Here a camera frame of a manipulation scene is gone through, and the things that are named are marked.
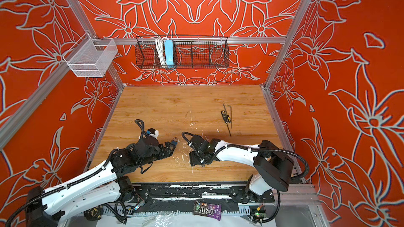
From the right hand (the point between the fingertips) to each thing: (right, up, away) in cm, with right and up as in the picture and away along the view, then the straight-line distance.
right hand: (191, 162), depth 81 cm
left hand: (-10, +9, -5) cm, 14 cm away
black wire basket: (-7, +64, +18) cm, 67 cm away
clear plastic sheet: (-15, -19, -14) cm, 28 cm away
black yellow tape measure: (-41, -17, -14) cm, 47 cm away
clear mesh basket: (-61, +58, +11) cm, 85 cm away
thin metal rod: (+25, +24, +22) cm, 41 cm away
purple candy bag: (+9, -16, -13) cm, 22 cm away
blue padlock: (-11, +9, +9) cm, 17 cm away
